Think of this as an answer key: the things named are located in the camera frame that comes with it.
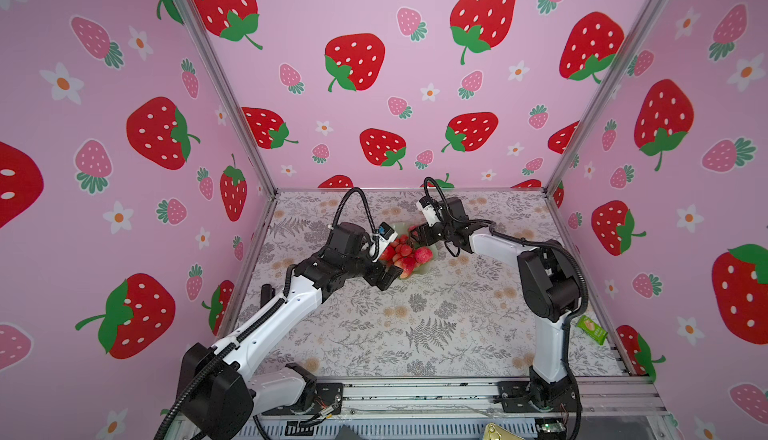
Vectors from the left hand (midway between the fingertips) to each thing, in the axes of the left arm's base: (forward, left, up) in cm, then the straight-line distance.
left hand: (389, 257), depth 78 cm
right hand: (+18, -8, -10) cm, 22 cm away
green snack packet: (-12, -59, -18) cm, 63 cm away
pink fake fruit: (+7, -10, -10) cm, 16 cm away
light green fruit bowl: (+6, -11, -15) cm, 20 cm away
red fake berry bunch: (+10, -3, -12) cm, 16 cm away
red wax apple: (+6, -6, -13) cm, 15 cm away
